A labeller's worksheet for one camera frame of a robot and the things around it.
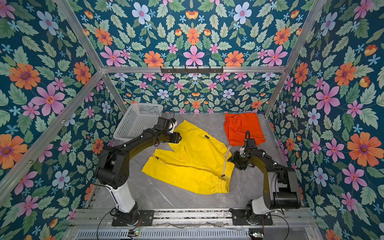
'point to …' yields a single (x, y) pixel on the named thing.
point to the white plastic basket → (138, 117)
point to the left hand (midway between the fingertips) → (180, 133)
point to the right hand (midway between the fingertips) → (230, 160)
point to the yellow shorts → (196, 163)
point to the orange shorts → (236, 125)
